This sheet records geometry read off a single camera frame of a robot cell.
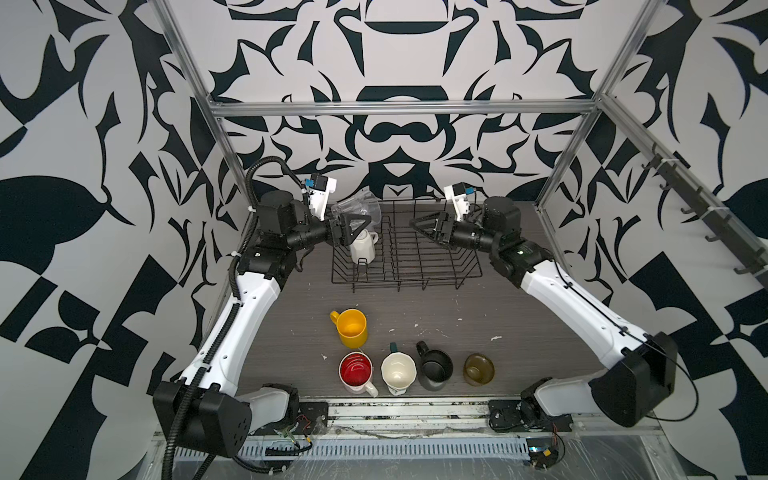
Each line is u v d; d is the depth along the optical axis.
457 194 0.66
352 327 0.87
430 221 0.65
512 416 0.74
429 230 0.64
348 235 0.61
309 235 0.60
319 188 0.60
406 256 1.03
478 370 0.81
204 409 0.38
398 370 0.80
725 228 0.55
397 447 0.71
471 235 0.62
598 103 0.89
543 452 0.71
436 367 0.81
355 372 0.80
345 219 0.60
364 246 0.94
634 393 0.42
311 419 0.74
